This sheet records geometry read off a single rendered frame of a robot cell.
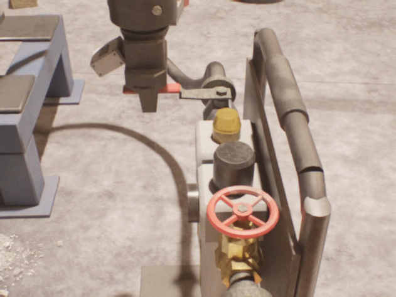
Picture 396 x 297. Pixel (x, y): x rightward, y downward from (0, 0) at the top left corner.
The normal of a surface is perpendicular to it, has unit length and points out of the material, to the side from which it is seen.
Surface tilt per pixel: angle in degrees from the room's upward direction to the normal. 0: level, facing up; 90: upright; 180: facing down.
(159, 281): 0
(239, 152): 0
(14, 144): 90
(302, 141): 15
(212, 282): 90
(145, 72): 0
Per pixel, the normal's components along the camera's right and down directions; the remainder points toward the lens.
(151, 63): 0.04, 0.62
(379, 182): 0.00, -0.79
